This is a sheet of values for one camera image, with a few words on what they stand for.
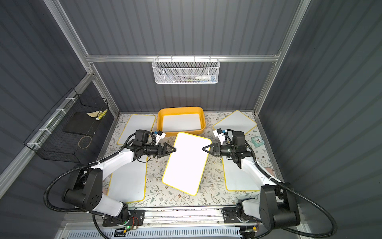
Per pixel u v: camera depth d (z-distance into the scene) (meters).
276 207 0.41
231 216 0.73
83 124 0.78
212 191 0.82
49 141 0.65
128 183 0.89
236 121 1.17
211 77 0.90
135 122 1.16
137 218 0.72
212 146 0.74
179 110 1.16
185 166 0.82
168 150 0.78
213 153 0.73
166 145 0.77
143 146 0.73
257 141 1.00
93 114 0.82
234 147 0.67
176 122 1.12
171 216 0.75
